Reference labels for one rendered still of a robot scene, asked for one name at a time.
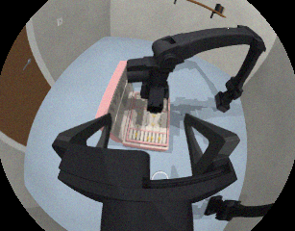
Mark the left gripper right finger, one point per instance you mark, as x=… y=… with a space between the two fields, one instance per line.
x=221 y=143

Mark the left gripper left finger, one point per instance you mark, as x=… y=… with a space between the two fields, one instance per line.
x=79 y=134

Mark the beige jewelry tray with pink rim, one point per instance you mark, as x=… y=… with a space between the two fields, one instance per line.
x=161 y=130

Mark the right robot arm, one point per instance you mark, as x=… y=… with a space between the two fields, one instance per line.
x=172 y=50

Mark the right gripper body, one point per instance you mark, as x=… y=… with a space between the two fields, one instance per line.
x=143 y=91

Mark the pink jewelry box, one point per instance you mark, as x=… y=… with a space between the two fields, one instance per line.
x=120 y=119

